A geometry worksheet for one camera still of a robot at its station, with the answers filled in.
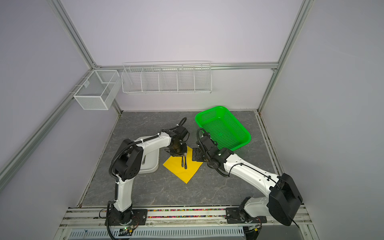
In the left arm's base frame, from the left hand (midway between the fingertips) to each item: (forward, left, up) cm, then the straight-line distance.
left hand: (185, 156), depth 93 cm
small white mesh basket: (+41, +58, +21) cm, 74 cm away
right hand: (-5, -9, +11) cm, 15 cm away
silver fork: (-3, +2, -2) cm, 4 cm away
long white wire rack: (+43, +4, +29) cm, 52 cm away
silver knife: (-5, 0, -2) cm, 5 cm away
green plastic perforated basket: (+20, -29, -2) cm, 36 cm away
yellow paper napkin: (-5, +7, -1) cm, 8 cm away
